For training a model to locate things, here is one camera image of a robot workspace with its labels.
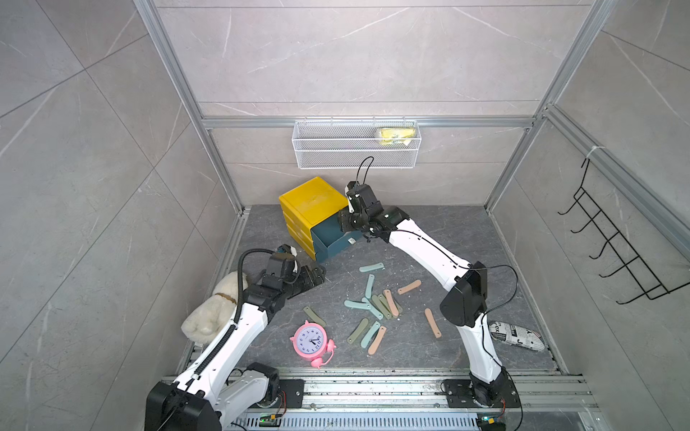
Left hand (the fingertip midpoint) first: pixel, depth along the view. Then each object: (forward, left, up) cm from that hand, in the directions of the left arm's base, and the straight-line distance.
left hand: (316, 270), depth 81 cm
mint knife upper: (+10, -18, -16) cm, 26 cm away
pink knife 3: (-17, -18, -15) cm, 29 cm away
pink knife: (+2, -33, -16) cm, 36 cm away
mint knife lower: (-15, -16, -16) cm, 27 cm away
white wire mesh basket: (+47, -12, +13) cm, 51 cm away
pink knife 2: (-7, -25, -14) cm, 29 cm away
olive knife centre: (-6, -21, -16) cm, 27 cm away
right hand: (+16, -9, +7) cm, 20 cm away
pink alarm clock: (-17, +2, -14) cm, 22 cm away
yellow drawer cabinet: (+22, +4, +6) cm, 23 cm away
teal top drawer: (+10, -4, +3) cm, 11 cm away
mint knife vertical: (+2, -17, -16) cm, 24 cm away
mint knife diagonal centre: (-8, -19, -15) cm, 26 cm away
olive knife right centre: (-3, -21, -15) cm, 26 cm away
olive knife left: (-8, +3, -16) cm, 18 cm away
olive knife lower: (-14, -12, -16) cm, 24 cm away
